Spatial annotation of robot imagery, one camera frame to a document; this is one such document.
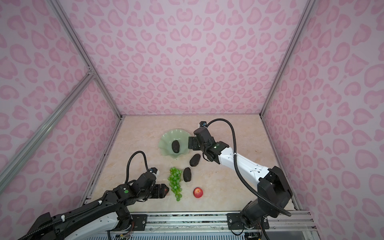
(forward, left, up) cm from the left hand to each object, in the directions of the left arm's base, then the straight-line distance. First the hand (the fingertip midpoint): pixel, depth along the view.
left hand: (165, 188), depth 81 cm
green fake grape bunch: (+5, -5, +1) cm, 7 cm away
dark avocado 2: (+7, -12, -1) cm, 14 cm away
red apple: (-2, -1, +4) cm, 5 cm away
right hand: (+21, -17, +15) cm, 31 cm away
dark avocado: (+15, -16, 0) cm, 22 cm away
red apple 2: (-3, -18, +1) cm, 18 cm away
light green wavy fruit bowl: (+29, +4, -2) cm, 29 cm away
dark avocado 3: (+26, -4, +2) cm, 26 cm away
